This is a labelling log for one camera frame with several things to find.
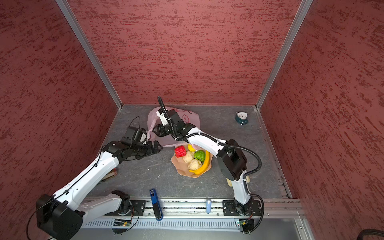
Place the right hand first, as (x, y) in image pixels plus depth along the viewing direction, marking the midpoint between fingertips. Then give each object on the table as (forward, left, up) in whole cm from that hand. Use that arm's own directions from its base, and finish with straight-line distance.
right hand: (154, 132), depth 82 cm
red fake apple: (-7, -14, -9) cm, 18 cm away
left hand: (-11, -1, -5) cm, 12 cm away
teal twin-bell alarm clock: (+22, -58, -16) cm, 64 cm away
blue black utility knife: (-37, -5, -14) cm, 40 cm away
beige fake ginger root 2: (-14, -22, -13) cm, 29 cm away
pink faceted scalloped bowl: (-14, -15, -16) cm, 26 cm away
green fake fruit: (-8, -26, -13) cm, 30 cm away
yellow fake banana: (-16, -27, -13) cm, 34 cm away
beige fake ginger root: (-9, -19, -14) cm, 26 cm away
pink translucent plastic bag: (+10, +3, -1) cm, 11 cm away
